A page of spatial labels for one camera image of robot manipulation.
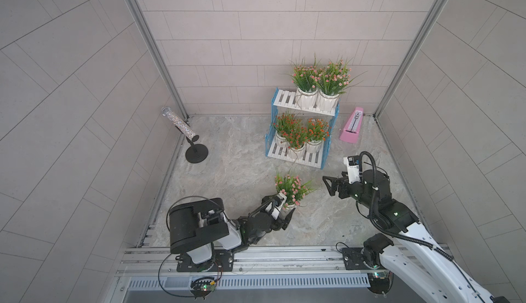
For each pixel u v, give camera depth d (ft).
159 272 2.24
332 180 2.15
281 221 2.32
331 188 2.19
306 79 2.44
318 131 2.98
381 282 2.27
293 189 2.37
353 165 2.11
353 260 2.32
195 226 1.49
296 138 2.85
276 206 2.18
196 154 3.25
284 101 2.85
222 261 2.32
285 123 2.98
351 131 3.35
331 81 2.40
